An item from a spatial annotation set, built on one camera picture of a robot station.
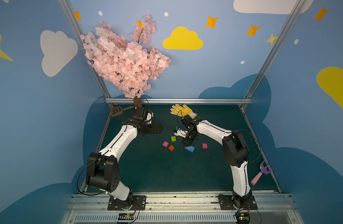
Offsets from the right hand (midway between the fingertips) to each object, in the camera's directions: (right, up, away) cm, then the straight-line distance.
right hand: (187, 141), depth 96 cm
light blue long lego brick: (+2, -5, 0) cm, 5 cm away
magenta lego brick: (-15, -2, 0) cm, 16 cm away
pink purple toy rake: (+46, -16, -10) cm, 50 cm away
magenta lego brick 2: (+12, -3, 0) cm, 12 cm away
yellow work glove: (-7, +23, +24) cm, 34 cm away
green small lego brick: (-10, +1, +3) cm, 10 cm away
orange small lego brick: (-11, -5, -1) cm, 12 cm away
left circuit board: (-35, -37, -23) cm, 56 cm away
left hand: (-21, +10, -9) cm, 25 cm away
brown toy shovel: (-56, +23, +19) cm, 64 cm away
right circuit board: (+27, -37, -23) cm, 51 cm away
